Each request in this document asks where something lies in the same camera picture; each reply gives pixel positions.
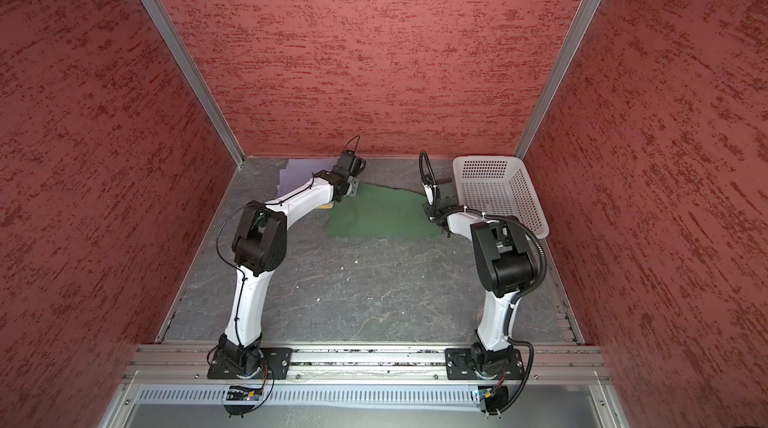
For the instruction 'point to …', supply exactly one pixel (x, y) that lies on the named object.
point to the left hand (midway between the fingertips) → (343, 185)
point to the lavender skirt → (297, 170)
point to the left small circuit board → (242, 395)
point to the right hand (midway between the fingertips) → (437, 204)
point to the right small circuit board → (494, 395)
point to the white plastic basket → (499, 185)
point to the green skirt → (380, 211)
